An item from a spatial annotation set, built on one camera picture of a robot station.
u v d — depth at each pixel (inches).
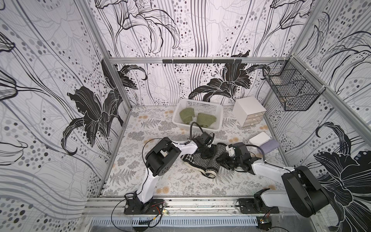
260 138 38.3
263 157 24.9
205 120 39.8
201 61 35.1
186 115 41.0
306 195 16.3
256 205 25.6
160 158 21.3
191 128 30.1
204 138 30.1
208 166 33.1
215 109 42.8
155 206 28.6
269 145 36.2
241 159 27.1
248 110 38.7
